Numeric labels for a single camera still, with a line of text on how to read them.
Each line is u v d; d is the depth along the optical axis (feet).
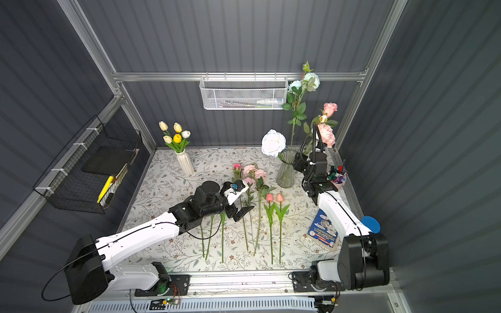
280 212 3.05
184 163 3.25
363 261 1.34
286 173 3.33
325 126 2.27
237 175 3.45
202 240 2.77
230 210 2.18
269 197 3.15
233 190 1.99
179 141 2.80
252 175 3.42
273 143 2.13
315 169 2.04
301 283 2.41
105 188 2.32
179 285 2.43
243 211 2.15
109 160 2.54
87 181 2.36
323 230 2.78
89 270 1.28
